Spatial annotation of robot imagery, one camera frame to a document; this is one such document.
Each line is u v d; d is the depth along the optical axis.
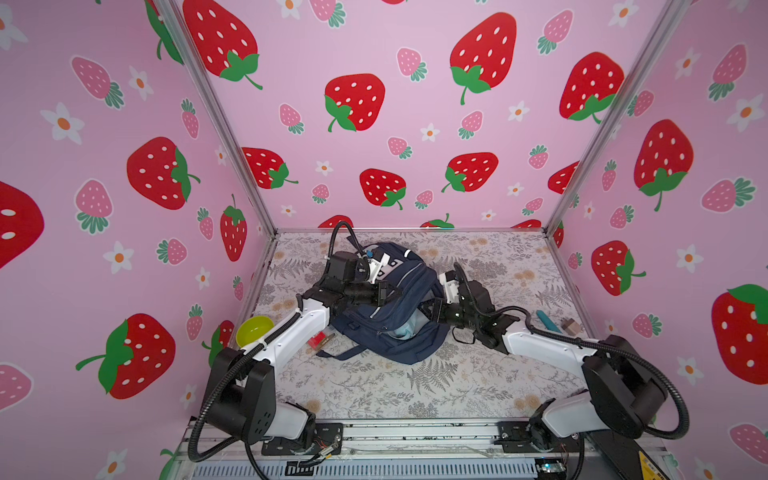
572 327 0.92
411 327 0.86
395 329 0.81
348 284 0.68
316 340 0.91
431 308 0.79
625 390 0.43
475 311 0.65
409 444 0.73
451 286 0.78
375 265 0.75
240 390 0.43
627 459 0.69
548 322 0.95
